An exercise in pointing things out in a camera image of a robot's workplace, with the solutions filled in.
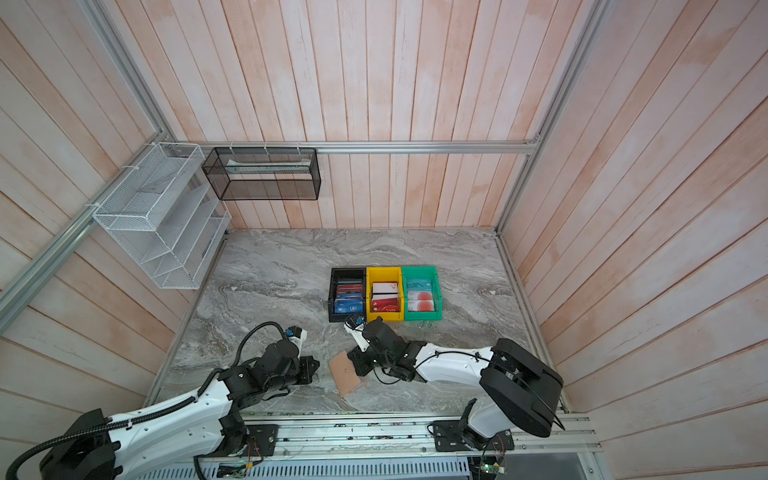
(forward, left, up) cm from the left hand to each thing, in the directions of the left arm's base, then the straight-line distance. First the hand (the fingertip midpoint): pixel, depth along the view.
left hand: (319, 370), depth 82 cm
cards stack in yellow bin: (+25, -19, -1) cm, 31 cm away
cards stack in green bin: (+26, -31, -2) cm, 40 cm away
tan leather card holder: (-1, -7, 0) cm, 7 cm away
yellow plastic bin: (+32, -19, +2) cm, 37 cm away
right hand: (+4, -8, +2) cm, 9 cm away
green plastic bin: (+33, -32, +2) cm, 46 cm away
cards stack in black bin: (+25, -7, -1) cm, 26 cm away
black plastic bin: (+34, -3, 0) cm, 34 cm away
